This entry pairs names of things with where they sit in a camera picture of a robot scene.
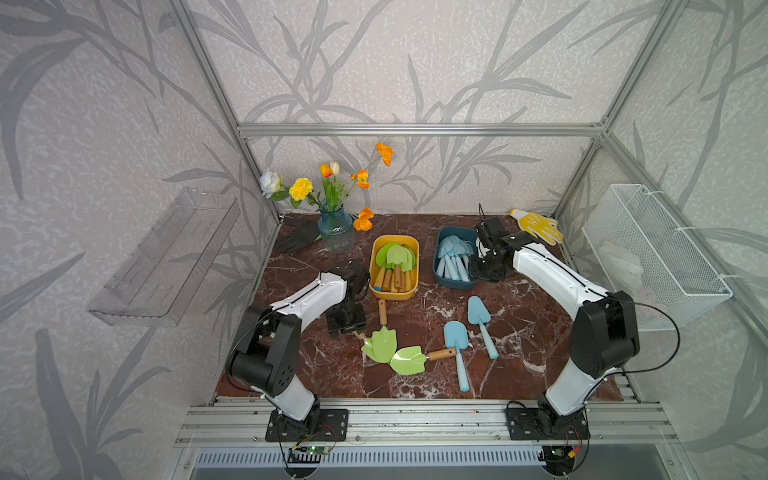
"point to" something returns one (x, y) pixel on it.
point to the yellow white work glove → (540, 227)
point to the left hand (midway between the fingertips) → (355, 333)
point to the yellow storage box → (376, 242)
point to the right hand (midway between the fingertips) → (472, 273)
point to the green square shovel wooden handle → (410, 360)
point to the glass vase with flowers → (332, 197)
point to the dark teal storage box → (452, 250)
